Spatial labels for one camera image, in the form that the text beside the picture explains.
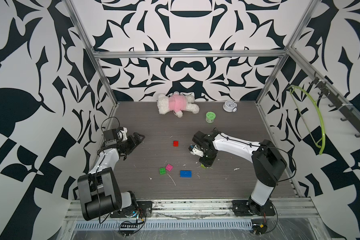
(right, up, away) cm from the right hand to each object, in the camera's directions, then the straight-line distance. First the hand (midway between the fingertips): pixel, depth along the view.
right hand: (206, 160), depth 87 cm
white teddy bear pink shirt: (-17, +35, +20) cm, 44 cm away
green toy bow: (+49, +12, -18) cm, 53 cm away
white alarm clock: (+22, +33, +27) cm, 48 cm away
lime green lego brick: (-2, -2, -3) cm, 5 cm away
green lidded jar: (+6, +26, +17) cm, 32 cm away
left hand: (-39, +12, +1) cm, 41 cm away
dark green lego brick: (-25, -5, -3) cm, 25 cm away
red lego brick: (-17, +8, +9) cm, 21 cm away
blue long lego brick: (-12, -6, -4) cm, 14 cm away
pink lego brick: (-21, -4, -1) cm, 22 cm away
